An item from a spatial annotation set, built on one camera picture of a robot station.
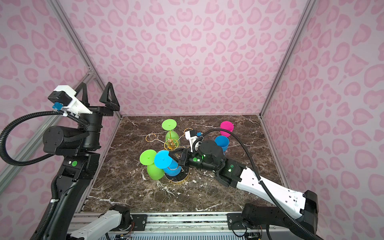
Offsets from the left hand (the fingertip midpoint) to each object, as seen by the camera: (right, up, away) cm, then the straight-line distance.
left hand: (93, 80), depth 45 cm
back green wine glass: (+18, -13, +30) cm, 37 cm away
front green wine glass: (+11, -35, +25) cm, 44 cm away
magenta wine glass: (+54, -13, +64) cm, 85 cm away
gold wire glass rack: (+20, -22, +22) cm, 37 cm away
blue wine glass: (+18, -27, +14) cm, 35 cm away
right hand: (+20, -25, +12) cm, 34 cm away
